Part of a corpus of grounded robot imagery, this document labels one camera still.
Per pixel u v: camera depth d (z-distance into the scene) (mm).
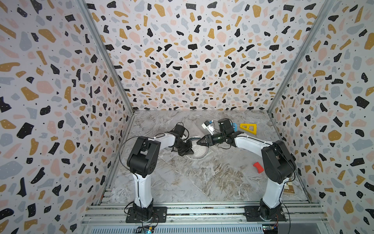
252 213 743
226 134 751
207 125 834
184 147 874
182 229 702
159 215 734
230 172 895
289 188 812
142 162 516
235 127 1090
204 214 760
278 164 499
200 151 948
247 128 1096
